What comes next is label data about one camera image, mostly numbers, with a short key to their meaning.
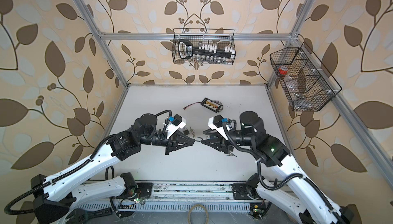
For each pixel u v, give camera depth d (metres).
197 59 0.88
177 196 0.74
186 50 0.85
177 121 0.53
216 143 0.51
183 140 0.59
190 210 0.70
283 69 0.87
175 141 0.54
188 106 1.08
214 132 0.58
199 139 0.61
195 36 0.90
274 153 0.43
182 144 0.60
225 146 0.50
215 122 0.48
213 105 1.06
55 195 0.39
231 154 0.86
